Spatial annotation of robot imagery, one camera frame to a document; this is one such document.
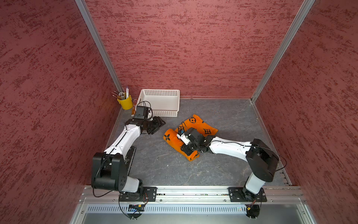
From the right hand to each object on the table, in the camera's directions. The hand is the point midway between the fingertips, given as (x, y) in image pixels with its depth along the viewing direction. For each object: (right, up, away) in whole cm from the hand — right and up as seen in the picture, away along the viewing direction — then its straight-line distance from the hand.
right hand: (183, 149), depth 86 cm
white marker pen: (-43, +39, +18) cm, 61 cm away
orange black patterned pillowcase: (+15, +11, +13) cm, 23 cm away
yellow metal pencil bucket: (-45, +30, +21) cm, 58 cm away
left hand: (-13, +14, -1) cm, 19 cm away
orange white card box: (-42, +31, +29) cm, 59 cm away
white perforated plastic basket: (-20, +32, +35) cm, 52 cm away
